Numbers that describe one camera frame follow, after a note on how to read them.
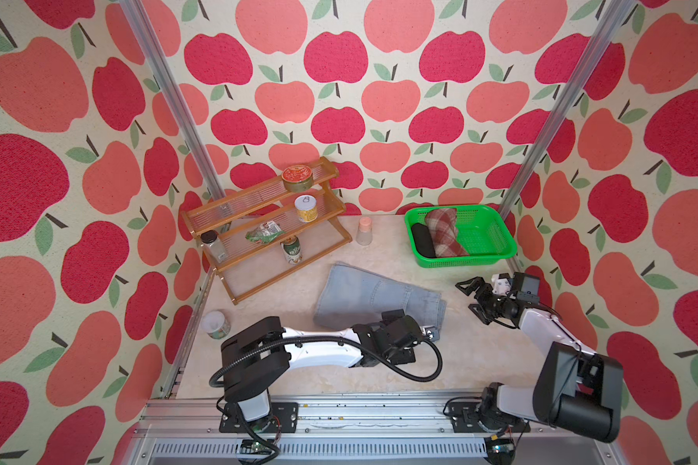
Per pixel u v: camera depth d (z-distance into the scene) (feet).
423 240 3.64
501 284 2.73
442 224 3.53
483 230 3.79
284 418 2.45
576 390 1.38
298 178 2.83
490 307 2.57
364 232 3.55
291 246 3.17
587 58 2.52
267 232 2.91
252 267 3.45
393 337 2.02
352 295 3.14
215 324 2.76
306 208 3.17
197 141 3.15
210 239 2.67
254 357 1.52
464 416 2.41
